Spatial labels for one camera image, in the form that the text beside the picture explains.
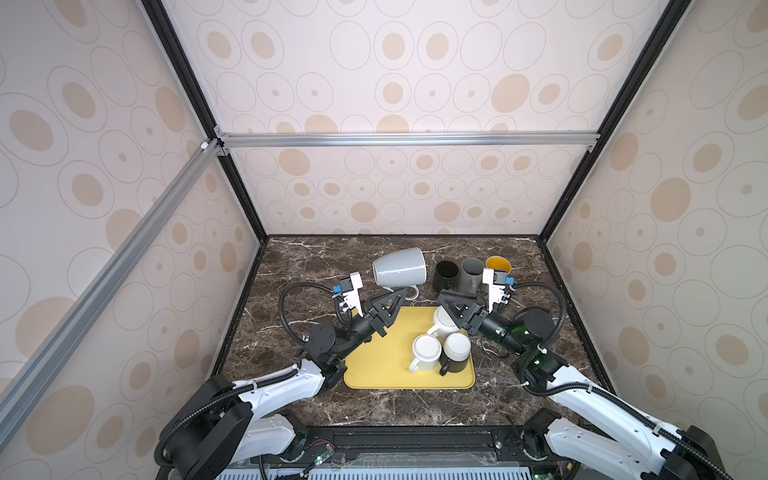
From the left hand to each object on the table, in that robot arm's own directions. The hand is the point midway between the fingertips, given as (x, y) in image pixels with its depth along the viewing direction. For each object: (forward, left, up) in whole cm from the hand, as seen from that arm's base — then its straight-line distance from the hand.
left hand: (411, 297), depth 62 cm
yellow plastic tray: (-1, +7, -35) cm, 36 cm away
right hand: (+1, -7, -3) cm, 7 cm away
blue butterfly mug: (+29, -32, -25) cm, 50 cm away
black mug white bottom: (-3, -13, -25) cm, 28 cm away
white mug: (-1, -6, -27) cm, 28 cm away
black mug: (+24, -14, -26) cm, 38 cm away
